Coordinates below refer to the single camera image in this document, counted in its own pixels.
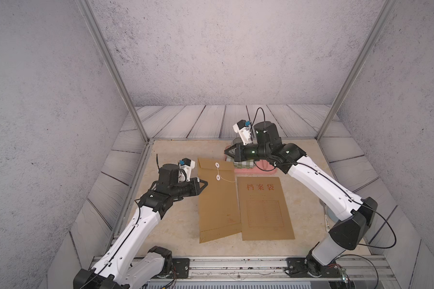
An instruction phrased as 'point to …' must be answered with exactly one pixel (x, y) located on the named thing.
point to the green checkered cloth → (245, 164)
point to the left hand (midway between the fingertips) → (209, 184)
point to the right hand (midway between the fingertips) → (224, 152)
